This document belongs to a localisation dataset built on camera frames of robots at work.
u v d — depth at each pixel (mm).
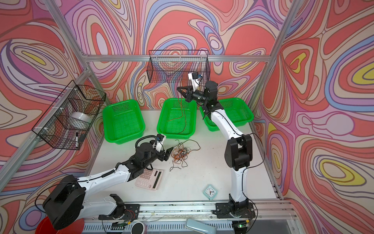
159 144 681
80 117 733
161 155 734
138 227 654
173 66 929
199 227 669
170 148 795
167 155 751
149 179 824
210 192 783
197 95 717
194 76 688
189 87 718
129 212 731
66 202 410
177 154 950
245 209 678
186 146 981
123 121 1113
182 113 1102
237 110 1153
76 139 719
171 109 1190
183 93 765
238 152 530
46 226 602
